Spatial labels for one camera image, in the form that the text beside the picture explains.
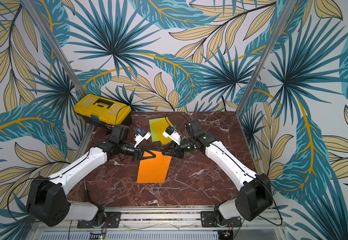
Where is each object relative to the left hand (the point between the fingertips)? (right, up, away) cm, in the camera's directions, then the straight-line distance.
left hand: (153, 158), depth 70 cm
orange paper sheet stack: (0, -7, +3) cm, 7 cm away
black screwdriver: (-37, -21, +9) cm, 44 cm away
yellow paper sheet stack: (-2, +15, +43) cm, 46 cm away
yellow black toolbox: (-36, +25, +25) cm, 51 cm away
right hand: (+5, +3, +2) cm, 6 cm away
